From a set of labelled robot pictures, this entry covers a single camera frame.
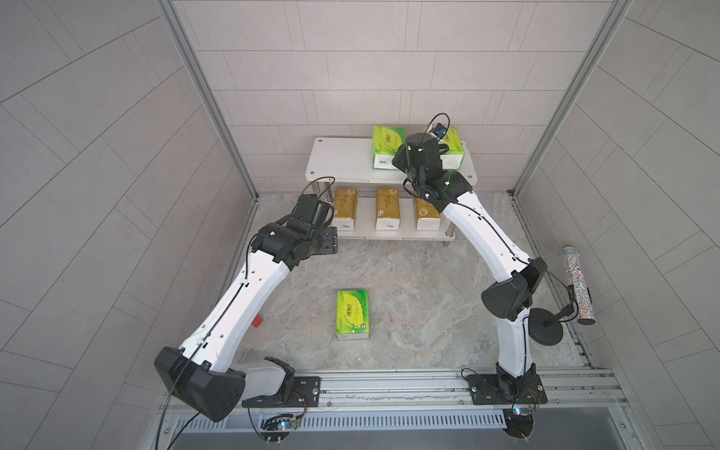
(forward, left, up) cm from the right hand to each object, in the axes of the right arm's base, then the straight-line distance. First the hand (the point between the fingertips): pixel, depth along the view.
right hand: (399, 147), depth 78 cm
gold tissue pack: (+1, +18, -24) cm, 30 cm away
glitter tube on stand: (-39, -41, -20) cm, 60 cm away
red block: (-33, +44, -34) cm, 65 cm away
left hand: (-19, +21, -14) cm, 32 cm away
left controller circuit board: (-59, +35, -36) cm, 77 cm away
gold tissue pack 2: (0, +3, -25) cm, 25 cm away
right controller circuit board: (-60, -24, -41) cm, 77 cm away
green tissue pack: (-34, +16, -32) cm, 49 cm away
